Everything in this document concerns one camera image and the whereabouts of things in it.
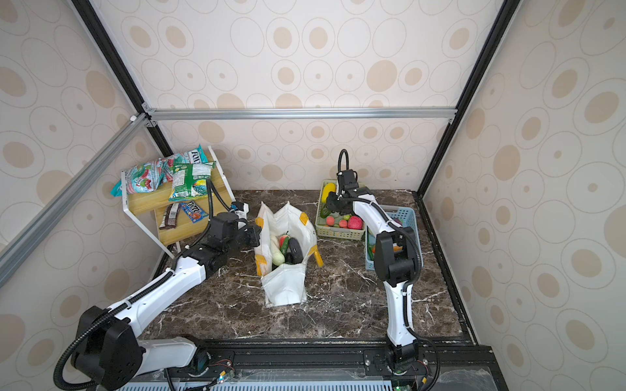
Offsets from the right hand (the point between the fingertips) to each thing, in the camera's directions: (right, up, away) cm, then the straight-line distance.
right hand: (330, 202), depth 99 cm
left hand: (-22, -8, -18) cm, 30 cm away
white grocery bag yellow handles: (-16, -28, -18) cm, 38 cm away
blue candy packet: (-51, -4, -10) cm, 52 cm away
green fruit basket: (+2, -10, +4) cm, 11 cm away
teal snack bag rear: (-48, +15, -17) cm, 53 cm away
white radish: (-19, -21, -12) cm, 31 cm away
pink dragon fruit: (+10, -8, +2) cm, 14 cm away
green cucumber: (-18, -18, -7) cm, 27 cm away
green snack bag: (-44, +6, -26) cm, 51 cm away
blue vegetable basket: (+33, -6, +6) cm, 34 cm away
